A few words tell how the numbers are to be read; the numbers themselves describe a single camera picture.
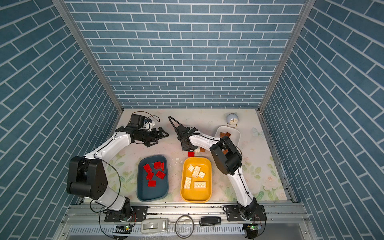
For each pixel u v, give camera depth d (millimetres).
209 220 685
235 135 1040
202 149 963
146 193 789
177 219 722
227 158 558
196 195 820
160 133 788
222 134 1038
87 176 439
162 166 866
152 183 829
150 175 865
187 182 830
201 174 866
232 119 1060
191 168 889
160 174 847
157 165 884
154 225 689
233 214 737
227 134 1025
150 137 781
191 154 963
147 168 866
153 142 807
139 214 738
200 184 825
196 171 866
